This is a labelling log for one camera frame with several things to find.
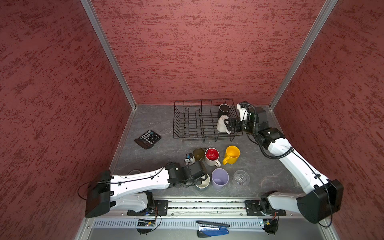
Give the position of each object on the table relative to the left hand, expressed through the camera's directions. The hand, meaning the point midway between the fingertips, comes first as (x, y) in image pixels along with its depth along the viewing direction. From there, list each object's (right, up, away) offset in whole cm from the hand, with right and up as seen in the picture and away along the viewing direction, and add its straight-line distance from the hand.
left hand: (197, 181), depth 75 cm
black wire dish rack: (0, +33, +30) cm, 45 cm away
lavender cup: (+13, 0, +5) cm, 14 cm away
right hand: (+18, +31, +4) cm, 36 cm away
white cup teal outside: (+4, 0, -2) cm, 4 cm away
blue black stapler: (+5, -18, -8) cm, 21 cm away
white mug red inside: (+9, +9, +17) cm, 21 cm away
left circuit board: (-27, -20, -2) cm, 33 cm away
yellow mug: (+22, +10, +17) cm, 30 cm away
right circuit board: (+36, -20, -5) cm, 41 cm away
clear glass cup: (+25, -2, +8) cm, 27 cm away
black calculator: (-33, +19, +23) cm, 44 cm away
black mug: (+20, +39, +29) cm, 52 cm away
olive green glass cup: (+1, +10, +16) cm, 19 cm away
